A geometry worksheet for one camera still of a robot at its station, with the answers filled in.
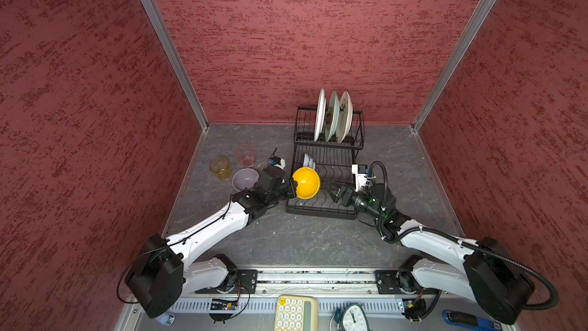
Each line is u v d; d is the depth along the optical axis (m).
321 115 0.75
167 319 0.66
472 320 0.62
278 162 0.74
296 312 0.68
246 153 1.05
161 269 0.40
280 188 0.66
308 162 0.92
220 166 0.93
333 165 1.03
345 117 0.75
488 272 0.42
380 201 0.63
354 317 0.65
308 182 0.80
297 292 0.73
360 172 0.73
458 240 0.47
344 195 0.68
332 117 0.76
